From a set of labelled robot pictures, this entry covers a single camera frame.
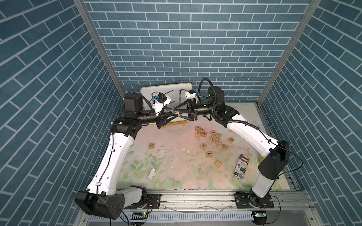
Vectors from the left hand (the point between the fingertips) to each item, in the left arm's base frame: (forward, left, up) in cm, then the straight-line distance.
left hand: (178, 113), depth 64 cm
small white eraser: (-16, +15, -35) cm, 42 cm away
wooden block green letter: (+6, -35, -35) cm, 50 cm away
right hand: (-1, 0, +1) cm, 2 cm away
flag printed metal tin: (-12, -37, -34) cm, 51 cm away
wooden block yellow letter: (-10, -23, -35) cm, 43 cm away
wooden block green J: (+10, -27, -35) cm, 46 cm away
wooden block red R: (+3, +19, -36) cm, 41 cm away
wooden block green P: (+14, -15, -35) cm, 41 cm away
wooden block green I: (+2, -30, -35) cm, 46 cm away
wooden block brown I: (+5, -26, -35) cm, 43 cm away
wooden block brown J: (+11, -12, -36) cm, 39 cm away
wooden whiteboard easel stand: (+19, +2, -32) cm, 38 cm away
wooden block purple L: (-4, -19, -35) cm, 40 cm away
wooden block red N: (+11, -17, -35) cm, 40 cm away
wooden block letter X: (+16, -12, -35) cm, 41 cm away
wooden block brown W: (+2, -15, -35) cm, 39 cm away
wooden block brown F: (+12, -23, -35) cm, 43 cm away
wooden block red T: (+8, -22, -35) cm, 42 cm away
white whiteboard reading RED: (+28, +7, -15) cm, 33 cm away
